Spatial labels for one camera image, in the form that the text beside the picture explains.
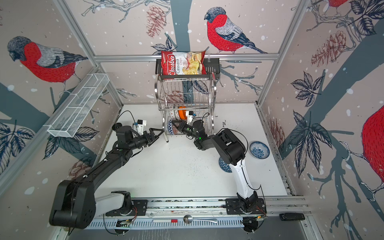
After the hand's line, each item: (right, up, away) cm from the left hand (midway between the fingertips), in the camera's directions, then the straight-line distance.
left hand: (160, 134), depth 80 cm
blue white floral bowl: (+60, -12, +14) cm, 63 cm away
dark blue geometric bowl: (+36, -20, +7) cm, 42 cm away
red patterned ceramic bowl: (+5, +1, +10) cm, 12 cm away
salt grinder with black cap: (-31, +3, +12) cm, 33 cm away
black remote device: (+65, -37, -11) cm, 76 cm away
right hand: (+3, +4, +10) cm, 11 cm away
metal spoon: (+16, -39, -11) cm, 43 cm away
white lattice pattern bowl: (+7, +11, +18) cm, 22 cm away
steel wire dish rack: (+11, +24, +43) cm, 50 cm away
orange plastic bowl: (+11, +11, +18) cm, 24 cm away
